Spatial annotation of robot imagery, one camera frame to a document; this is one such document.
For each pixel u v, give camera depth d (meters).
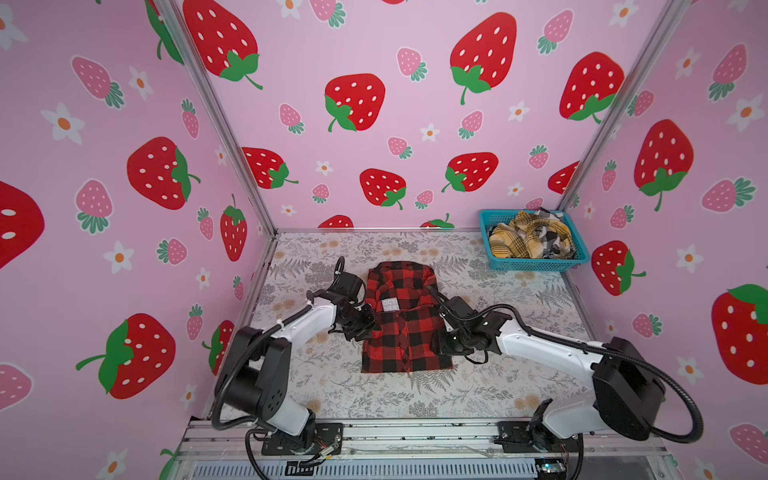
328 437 0.74
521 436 0.73
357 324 0.77
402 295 1.00
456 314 0.66
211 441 0.75
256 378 0.44
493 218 1.15
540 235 1.07
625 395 0.42
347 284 0.74
